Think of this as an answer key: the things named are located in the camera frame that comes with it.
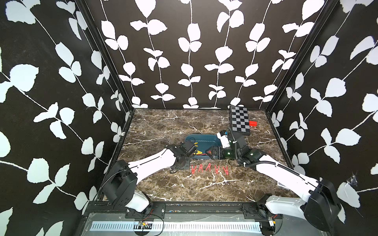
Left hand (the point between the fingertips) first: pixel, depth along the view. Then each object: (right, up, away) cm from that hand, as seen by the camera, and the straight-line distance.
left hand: (185, 163), depth 84 cm
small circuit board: (-20, -27, -13) cm, 36 cm away
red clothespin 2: (+9, -3, +4) cm, 11 cm away
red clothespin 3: (+19, -5, +4) cm, 20 cm away
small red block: (+51, +23, +28) cm, 63 cm away
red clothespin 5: (+25, -5, +4) cm, 26 cm away
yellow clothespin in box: (+8, +4, +11) cm, 14 cm away
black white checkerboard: (+41, +26, +27) cm, 55 cm away
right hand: (+14, +9, -6) cm, 18 cm away
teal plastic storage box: (+13, +11, +17) cm, 24 cm away
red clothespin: (+14, -3, +5) cm, 16 cm away
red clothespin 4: (+5, -5, +4) cm, 8 cm away
